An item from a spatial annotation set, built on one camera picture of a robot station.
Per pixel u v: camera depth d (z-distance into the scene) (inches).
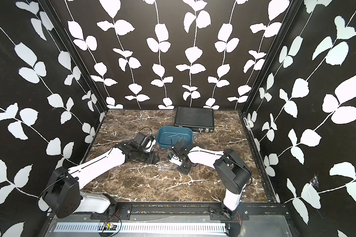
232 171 18.6
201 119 55.5
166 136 40.9
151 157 29.2
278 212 30.0
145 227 27.6
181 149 28.7
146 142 27.4
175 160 31.4
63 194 16.1
